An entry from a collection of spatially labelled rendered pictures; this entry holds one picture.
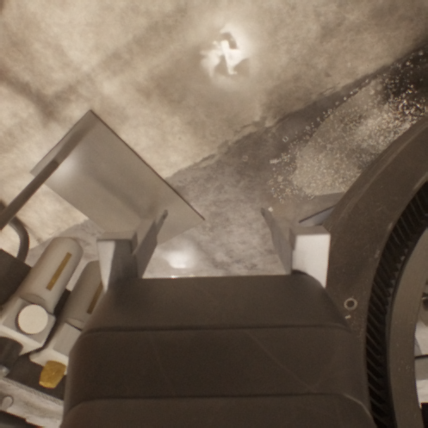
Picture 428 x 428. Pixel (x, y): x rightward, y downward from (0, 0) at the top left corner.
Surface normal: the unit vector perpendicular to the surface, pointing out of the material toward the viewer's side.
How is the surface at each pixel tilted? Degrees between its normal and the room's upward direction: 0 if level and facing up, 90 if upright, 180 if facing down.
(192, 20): 0
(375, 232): 90
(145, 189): 0
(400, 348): 76
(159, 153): 0
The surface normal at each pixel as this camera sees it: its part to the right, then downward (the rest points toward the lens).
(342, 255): -0.62, -0.62
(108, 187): -0.11, 0.65
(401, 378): 0.18, -0.59
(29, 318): 0.77, -0.42
